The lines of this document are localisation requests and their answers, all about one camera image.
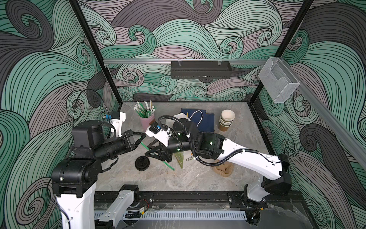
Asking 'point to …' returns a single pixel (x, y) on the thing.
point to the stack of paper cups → (226, 119)
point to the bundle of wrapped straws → (143, 109)
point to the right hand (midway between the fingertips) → (148, 150)
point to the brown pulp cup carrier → (224, 170)
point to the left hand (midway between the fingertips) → (146, 133)
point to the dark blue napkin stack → (206, 123)
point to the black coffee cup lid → (142, 163)
